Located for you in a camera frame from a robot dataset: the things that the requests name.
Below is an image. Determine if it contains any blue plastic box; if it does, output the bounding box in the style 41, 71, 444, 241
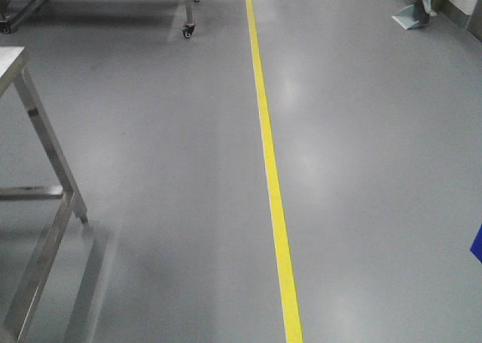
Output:
469, 223, 482, 265

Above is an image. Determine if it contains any bare steel table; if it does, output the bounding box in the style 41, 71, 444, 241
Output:
0, 46, 90, 343

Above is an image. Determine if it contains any pale green dustpan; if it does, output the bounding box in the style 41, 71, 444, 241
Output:
391, 0, 439, 32

